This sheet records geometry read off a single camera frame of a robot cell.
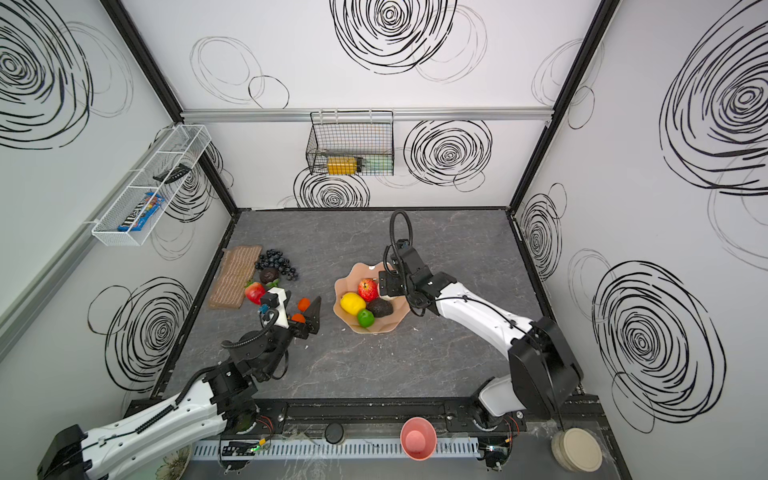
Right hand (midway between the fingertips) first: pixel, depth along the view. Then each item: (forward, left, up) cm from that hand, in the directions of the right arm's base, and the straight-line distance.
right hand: (391, 276), depth 85 cm
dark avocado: (-6, +3, -7) cm, 10 cm away
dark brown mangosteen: (+6, +41, -9) cm, 42 cm away
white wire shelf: (+33, +64, +22) cm, 76 cm away
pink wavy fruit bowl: (+3, +13, -9) cm, 16 cm away
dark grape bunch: (+11, +40, -7) cm, 42 cm away
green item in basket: (+26, +4, +20) cm, 33 cm away
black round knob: (-38, +12, -3) cm, 40 cm away
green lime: (-10, +7, -6) cm, 14 cm away
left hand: (-10, +21, +6) cm, 24 cm away
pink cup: (-37, -7, -13) cm, 40 cm away
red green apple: (0, +43, -10) cm, 44 cm away
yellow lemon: (-6, +11, -6) cm, 14 cm away
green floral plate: (-43, +49, -12) cm, 67 cm away
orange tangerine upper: (-4, +27, -10) cm, 29 cm away
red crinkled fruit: (0, +7, -7) cm, 10 cm away
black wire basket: (+41, +14, +17) cm, 47 cm away
